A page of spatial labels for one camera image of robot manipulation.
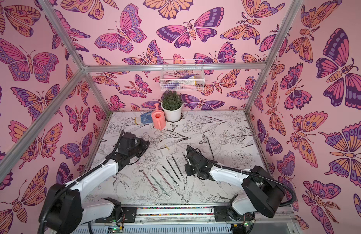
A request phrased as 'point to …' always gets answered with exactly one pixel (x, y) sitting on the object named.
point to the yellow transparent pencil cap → (168, 148)
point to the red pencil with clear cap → (165, 180)
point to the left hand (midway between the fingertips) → (153, 140)
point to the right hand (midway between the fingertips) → (187, 165)
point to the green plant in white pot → (172, 106)
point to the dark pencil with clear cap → (175, 162)
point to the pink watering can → (159, 118)
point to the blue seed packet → (147, 117)
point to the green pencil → (160, 186)
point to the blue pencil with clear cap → (171, 176)
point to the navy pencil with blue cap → (210, 147)
